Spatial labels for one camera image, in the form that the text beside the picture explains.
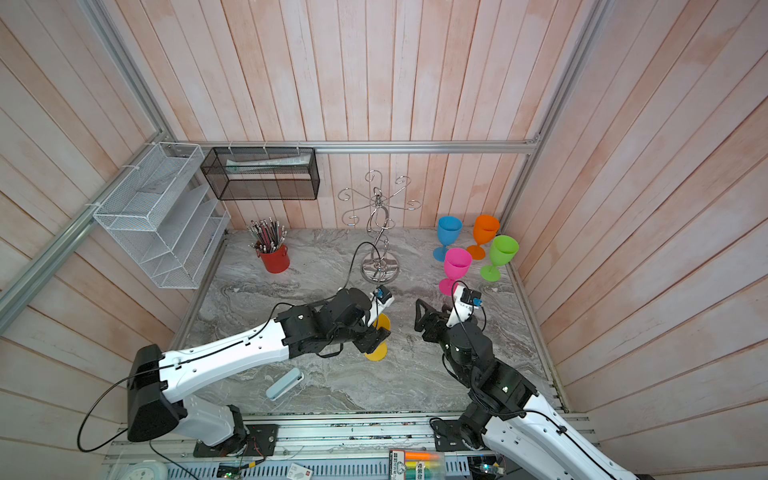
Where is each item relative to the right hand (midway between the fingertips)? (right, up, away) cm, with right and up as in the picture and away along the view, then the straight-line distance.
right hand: (427, 304), depth 71 cm
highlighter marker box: (-3, -38, -2) cm, 38 cm away
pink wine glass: (+12, +9, +20) cm, 25 cm away
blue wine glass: (+12, +21, +28) cm, 37 cm away
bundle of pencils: (-50, +19, +29) cm, 61 cm away
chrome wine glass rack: (-12, +7, +37) cm, 39 cm away
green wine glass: (+28, +14, +24) cm, 40 cm away
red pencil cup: (-49, +10, +35) cm, 61 cm away
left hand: (-12, -7, +2) cm, 14 cm away
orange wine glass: (+26, +21, +33) cm, 47 cm away
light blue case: (-37, -23, +9) cm, 45 cm away
